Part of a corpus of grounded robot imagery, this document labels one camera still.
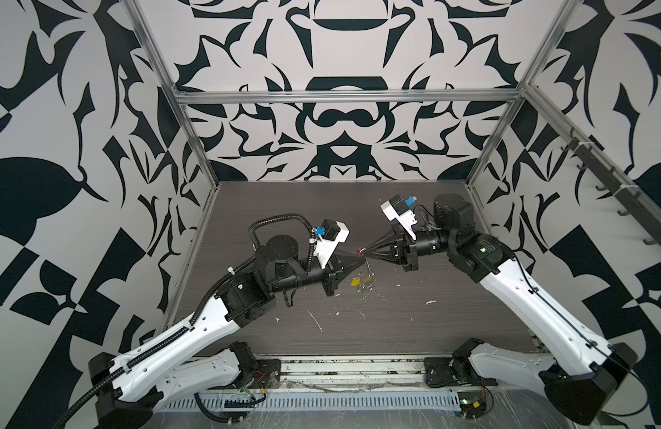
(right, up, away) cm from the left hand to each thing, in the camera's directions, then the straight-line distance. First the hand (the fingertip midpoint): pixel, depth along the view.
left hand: (365, 253), depth 57 cm
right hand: (+1, -1, 0) cm, 1 cm away
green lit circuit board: (+30, -42, +14) cm, 53 cm away
